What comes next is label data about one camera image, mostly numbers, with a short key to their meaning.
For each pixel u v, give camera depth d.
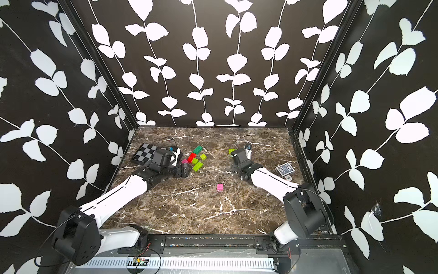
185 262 0.70
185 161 1.00
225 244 0.76
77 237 0.40
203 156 1.04
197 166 1.00
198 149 1.06
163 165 0.65
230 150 1.07
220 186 0.91
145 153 1.04
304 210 0.45
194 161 1.01
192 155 1.04
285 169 0.98
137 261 0.71
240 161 0.69
